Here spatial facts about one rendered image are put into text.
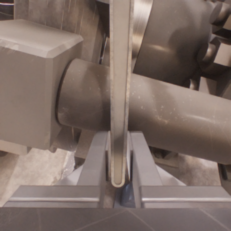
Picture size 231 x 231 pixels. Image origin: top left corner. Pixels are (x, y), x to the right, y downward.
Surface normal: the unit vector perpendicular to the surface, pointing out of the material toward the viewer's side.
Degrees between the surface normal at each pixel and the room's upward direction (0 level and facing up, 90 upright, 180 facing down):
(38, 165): 0
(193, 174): 0
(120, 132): 50
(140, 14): 44
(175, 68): 69
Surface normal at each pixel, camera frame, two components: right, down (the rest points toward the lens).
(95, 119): -0.11, 0.59
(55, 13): -0.06, 0.37
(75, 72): 0.15, -0.41
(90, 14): 0.49, 0.43
